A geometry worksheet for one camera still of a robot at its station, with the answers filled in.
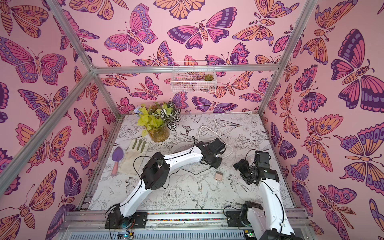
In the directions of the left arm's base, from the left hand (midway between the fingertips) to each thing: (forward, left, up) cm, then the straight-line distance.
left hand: (220, 163), depth 91 cm
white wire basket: (+45, +16, +31) cm, 57 cm away
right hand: (-6, -8, +7) cm, 13 cm away
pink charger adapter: (-7, +1, -2) cm, 8 cm away
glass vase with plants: (+21, +38, +17) cm, 46 cm away
